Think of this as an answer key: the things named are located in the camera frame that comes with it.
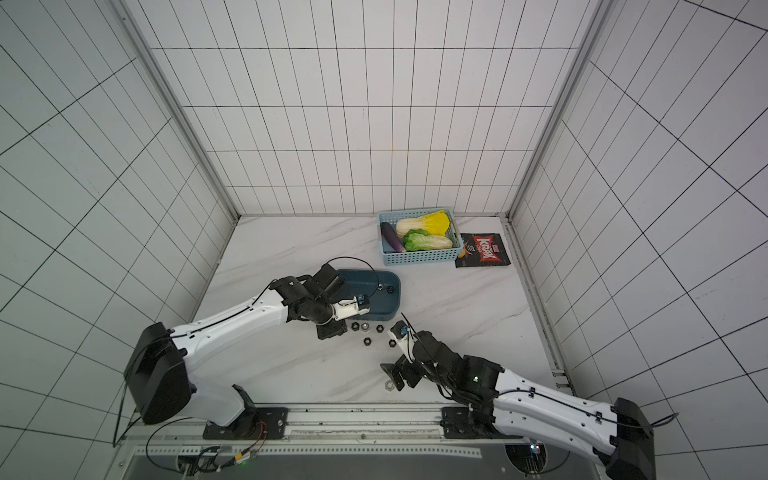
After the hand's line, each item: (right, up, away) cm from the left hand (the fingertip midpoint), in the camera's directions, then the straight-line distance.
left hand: (333, 327), depth 80 cm
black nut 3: (+9, -6, +6) cm, 13 cm away
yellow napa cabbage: (+33, +30, +26) cm, 51 cm away
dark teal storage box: (+13, +8, +17) cm, 23 cm away
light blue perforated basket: (+16, +19, +19) cm, 31 cm away
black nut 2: (+16, -6, +5) cm, 18 cm away
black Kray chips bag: (+51, +20, +29) cm, 62 cm away
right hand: (+15, -6, -5) cm, 17 cm away
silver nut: (+9, +10, -10) cm, 17 cm away
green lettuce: (+26, +24, +21) cm, 41 cm away
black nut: (+16, +7, +17) cm, 24 cm away
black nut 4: (+5, -3, +9) cm, 11 cm away
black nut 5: (+13, -3, +9) cm, 16 cm away
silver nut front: (+15, -16, -1) cm, 22 cm away
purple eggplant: (+17, +25, +29) cm, 42 cm away
